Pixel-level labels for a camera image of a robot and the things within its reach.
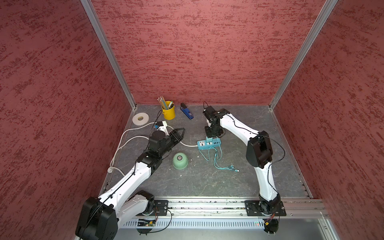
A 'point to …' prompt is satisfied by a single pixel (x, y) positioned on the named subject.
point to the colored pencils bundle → (163, 103)
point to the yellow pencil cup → (169, 114)
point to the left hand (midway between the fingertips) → (183, 133)
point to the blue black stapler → (185, 110)
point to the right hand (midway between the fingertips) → (211, 137)
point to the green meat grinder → (180, 161)
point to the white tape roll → (140, 118)
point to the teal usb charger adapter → (209, 140)
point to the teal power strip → (203, 144)
